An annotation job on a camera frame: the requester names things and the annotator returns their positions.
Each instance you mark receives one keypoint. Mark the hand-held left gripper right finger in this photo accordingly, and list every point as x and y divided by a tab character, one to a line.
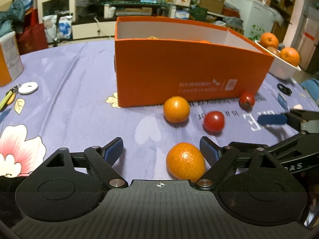
209	149

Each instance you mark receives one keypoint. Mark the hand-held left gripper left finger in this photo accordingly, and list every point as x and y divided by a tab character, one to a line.
113	151

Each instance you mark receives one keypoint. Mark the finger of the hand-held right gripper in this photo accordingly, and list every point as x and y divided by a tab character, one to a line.
271	119
299	142

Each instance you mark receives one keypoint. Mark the small orange mandarin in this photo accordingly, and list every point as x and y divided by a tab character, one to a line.
176	109
185	161
204	41

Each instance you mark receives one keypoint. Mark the red cherry tomato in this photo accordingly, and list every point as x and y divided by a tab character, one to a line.
246	100
214	122

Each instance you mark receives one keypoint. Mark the orange cardboard box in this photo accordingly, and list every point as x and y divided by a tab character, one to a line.
174	74

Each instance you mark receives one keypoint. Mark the white plastic colander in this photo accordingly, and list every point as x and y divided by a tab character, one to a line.
281	70

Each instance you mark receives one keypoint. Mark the blue cloth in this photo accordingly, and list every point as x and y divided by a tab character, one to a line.
311	87

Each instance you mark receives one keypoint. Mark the large orange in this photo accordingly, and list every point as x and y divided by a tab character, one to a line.
269	40
289	56

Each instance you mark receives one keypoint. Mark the white round tag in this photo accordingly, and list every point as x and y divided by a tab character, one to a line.
28	88

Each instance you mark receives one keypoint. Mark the white chest freezer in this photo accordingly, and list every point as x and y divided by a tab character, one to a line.
254	12

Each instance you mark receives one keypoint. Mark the red plastic basin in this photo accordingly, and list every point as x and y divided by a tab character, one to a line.
230	12

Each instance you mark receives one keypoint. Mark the wooden shelf unit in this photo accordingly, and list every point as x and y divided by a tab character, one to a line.
281	2

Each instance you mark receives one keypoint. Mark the white television cabinet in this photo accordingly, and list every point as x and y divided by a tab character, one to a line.
87	27

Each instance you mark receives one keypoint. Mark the dark green bag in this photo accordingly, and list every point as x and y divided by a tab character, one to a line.
198	14

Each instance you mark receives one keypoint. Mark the brown cardboard box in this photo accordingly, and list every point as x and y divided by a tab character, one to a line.
211	3

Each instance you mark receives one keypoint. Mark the blue white bag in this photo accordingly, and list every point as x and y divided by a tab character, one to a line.
65	27

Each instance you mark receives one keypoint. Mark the blue white medicine box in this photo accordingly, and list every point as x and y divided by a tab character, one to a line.
182	14

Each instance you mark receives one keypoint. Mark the white bottles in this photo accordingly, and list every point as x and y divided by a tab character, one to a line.
109	11

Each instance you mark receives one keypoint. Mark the white plastic bag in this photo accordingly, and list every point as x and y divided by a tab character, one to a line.
49	26

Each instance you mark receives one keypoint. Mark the silver disc player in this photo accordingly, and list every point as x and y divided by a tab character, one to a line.
133	11

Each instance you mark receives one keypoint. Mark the orange and white carton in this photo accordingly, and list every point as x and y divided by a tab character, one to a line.
10	54

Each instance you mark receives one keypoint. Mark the white glass-door cabinet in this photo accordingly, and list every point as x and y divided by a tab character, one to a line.
72	5

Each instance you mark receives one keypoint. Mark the heap of blue clothes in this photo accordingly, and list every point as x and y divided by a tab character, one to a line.
12	15

